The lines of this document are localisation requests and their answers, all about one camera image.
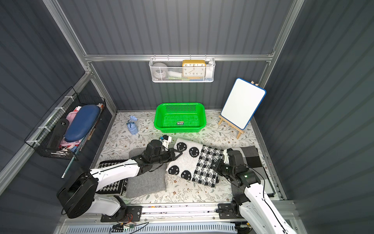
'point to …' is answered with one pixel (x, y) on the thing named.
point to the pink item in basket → (66, 144)
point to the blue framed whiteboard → (243, 101)
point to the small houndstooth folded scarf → (117, 187)
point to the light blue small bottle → (133, 126)
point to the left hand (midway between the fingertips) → (183, 155)
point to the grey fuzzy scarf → (146, 183)
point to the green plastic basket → (180, 117)
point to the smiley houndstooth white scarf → (195, 164)
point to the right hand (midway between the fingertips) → (214, 164)
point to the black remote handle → (58, 134)
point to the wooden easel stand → (231, 125)
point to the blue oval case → (84, 117)
